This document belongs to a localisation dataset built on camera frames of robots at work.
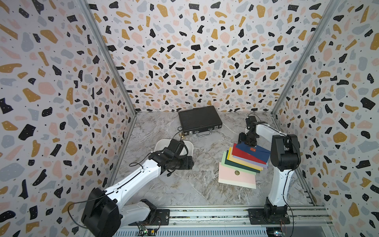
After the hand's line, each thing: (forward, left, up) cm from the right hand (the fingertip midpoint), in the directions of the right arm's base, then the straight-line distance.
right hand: (242, 142), depth 103 cm
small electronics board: (-52, +55, -1) cm, 76 cm away
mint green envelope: (-16, +14, -1) cm, 21 cm away
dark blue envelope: (-6, -10, -2) cm, 11 cm away
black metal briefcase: (+15, +30, +5) cm, 34 cm away
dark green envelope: (-17, +4, -1) cm, 17 cm away
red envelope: (-8, +3, 0) cm, 9 cm away
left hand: (-22, +34, +12) cm, 42 cm away
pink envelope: (-22, +13, -1) cm, 25 cm away
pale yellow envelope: (-12, +10, +1) cm, 15 cm away
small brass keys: (+3, +42, 0) cm, 42 cm away
